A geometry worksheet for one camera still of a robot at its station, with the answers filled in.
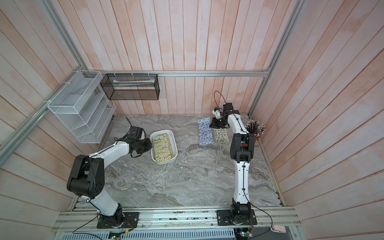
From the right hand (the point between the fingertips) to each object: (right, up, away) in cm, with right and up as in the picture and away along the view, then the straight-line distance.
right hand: (210, 124), depth 106 cm
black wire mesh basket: (-57, +27, -1) cm, 63 cm away
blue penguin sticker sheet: (-4, -6, -2) cm, 7 cm away
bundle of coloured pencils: (+27, -2, -11) cm, 29 cm away
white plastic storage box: (-26, -12, -7) cm, 30 cm away
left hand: (-39, -15, -11) cm, 43 cm away
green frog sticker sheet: (+8, -8, +1) cm, 12 cm away
